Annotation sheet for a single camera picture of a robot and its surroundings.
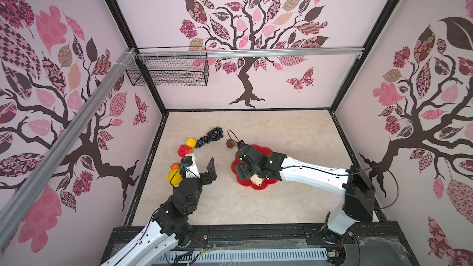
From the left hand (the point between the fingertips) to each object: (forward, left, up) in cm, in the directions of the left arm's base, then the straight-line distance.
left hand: (204, 163), depth 75 cm
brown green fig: (+21, -9, -16) cm, 28 cm away
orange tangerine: (-7, +4, +13) cm, 15 cm away
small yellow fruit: (+21, +13, -15) cm, 29 cm away
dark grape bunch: (+27, 0, -15) cm, 31 cm away
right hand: (+3, -16, -5) cm, 17 cm away
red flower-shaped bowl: (-2, -27, -16) cm, 32 cm away
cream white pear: (-2, -23, -13) cm, 26 cm away
